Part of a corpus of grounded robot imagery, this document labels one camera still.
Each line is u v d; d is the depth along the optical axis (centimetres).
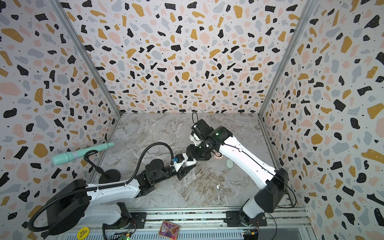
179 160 62
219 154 58
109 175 87
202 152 61
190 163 70
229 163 92
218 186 85
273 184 41
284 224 78
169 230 70
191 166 70
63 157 59
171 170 66
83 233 70
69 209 41
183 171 67
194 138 66
